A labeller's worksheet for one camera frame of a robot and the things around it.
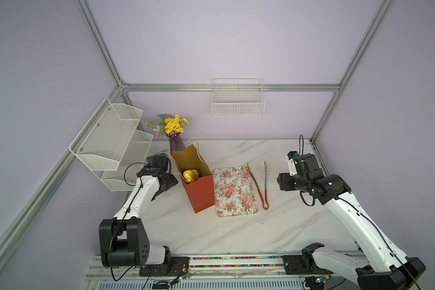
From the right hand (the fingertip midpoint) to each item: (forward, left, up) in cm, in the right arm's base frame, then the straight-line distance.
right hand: (285, 181), depth 76 cm
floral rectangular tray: (+6, +21, -21) cm, 30 cm away
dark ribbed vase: (+33, +54, -9) cm, 64 cm away
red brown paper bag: (+1, +37, -9) cm, 38 cm away
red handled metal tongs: (+3, +7, -20) cm, 21 cm away
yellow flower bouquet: (+29, +53, +8) cm, 61 cm away
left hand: (+3, +55, -10) cm, 56 cm away
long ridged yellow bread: (+3, +41, +2) cm, 41 cm away
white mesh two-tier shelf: (+20, +80, +5) cm, 82 cm away
